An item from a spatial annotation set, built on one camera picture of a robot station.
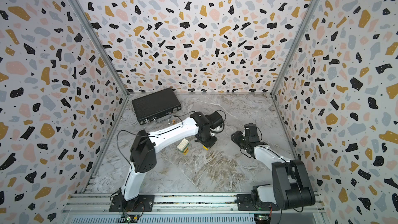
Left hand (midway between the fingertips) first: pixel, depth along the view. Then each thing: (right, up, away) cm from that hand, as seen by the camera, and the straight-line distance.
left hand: (211, 144), depth 83 cm
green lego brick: (-15, -4, +2) cm, 16 cm away
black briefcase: (-39, +21, +26) cm, 51 cm away
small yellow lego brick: (-15, -6, +5) cm, 17 cm away
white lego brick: (-16, -1, 0) cm, 16 cm away
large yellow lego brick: (-3, -1, -6) cm, 7 cm away
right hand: (+13, +3, +8) cm, 16 cm away
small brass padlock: (-26, +10, +24) cm, 36 cm away
